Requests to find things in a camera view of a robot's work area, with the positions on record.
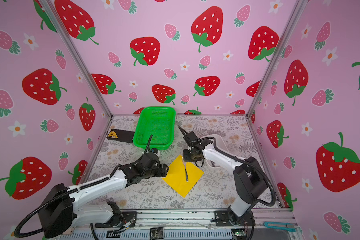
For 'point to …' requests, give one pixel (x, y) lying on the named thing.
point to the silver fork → (186, 174)
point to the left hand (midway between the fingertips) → (164, 168)
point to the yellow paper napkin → (176, 178)
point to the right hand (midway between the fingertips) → (185, 157)
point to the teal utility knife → (284, 226)
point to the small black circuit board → (156, 233)
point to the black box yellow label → (125, 136)
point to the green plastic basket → (160, 122)
